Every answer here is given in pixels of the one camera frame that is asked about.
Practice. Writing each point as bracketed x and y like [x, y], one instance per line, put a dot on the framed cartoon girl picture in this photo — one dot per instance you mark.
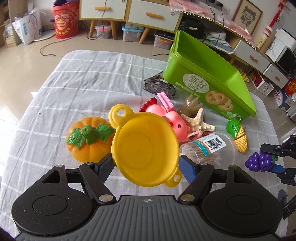
[247, 16]

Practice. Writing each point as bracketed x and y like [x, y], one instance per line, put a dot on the yellow toy corn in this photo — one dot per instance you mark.
[237, 132]

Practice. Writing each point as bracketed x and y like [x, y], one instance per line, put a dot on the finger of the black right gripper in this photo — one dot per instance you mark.
[275, 150]

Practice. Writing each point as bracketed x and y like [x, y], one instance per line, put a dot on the black case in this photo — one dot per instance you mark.
[193, 27]

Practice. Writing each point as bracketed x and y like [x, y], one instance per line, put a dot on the beige starfish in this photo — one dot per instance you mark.
[197, 123]

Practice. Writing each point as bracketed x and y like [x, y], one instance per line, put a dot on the pink toy pig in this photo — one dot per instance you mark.
[173, 118]

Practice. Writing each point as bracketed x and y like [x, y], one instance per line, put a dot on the pink lace cloth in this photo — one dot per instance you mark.
[214, 15]

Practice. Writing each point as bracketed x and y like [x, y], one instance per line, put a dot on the black microwave oven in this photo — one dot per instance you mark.
[286, 62]

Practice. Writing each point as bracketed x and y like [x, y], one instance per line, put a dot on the grey checked tablecloth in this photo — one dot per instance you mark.
[89, 83]

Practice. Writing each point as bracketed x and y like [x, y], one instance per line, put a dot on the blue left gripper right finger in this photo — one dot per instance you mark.
[199, 178]

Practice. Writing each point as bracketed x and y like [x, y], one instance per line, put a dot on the yellow egg tray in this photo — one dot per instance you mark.
[242, 72]

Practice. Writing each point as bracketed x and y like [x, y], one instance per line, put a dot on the purple toy grapes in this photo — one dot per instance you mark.
[260, 162]

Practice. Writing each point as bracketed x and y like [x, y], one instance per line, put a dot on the yellow toy pot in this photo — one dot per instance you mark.
[145, 147]

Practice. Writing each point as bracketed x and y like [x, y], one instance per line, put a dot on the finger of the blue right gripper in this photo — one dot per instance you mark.
[277, 169]

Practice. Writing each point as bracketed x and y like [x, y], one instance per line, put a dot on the clear cotton swab jar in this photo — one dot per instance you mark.
[217, 149]

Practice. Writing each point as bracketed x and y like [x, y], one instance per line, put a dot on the wooden white TV cabinet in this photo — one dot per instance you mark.
[158, 15]

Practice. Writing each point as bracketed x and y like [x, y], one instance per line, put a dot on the red printed bucket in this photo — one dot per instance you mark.
[65, 19]

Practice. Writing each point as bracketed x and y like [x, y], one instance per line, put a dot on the brown hand-shaped toy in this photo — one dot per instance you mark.
[190, 107]

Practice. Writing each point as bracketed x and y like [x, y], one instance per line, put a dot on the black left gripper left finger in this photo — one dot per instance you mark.
[94, 176]

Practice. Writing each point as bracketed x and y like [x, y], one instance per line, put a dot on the blue-lid clear storage bin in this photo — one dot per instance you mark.
[131, 33]

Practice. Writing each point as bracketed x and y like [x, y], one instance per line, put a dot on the green plastic storage box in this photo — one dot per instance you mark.
[200, 71]

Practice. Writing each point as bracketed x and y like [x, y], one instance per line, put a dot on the orange toy pumpkin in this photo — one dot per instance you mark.
[89, 140]

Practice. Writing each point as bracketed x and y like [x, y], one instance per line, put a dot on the white toy box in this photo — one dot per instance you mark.
[261, 83]

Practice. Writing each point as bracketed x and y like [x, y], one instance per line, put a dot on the white paper shopping bag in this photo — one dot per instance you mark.
[28, 26]

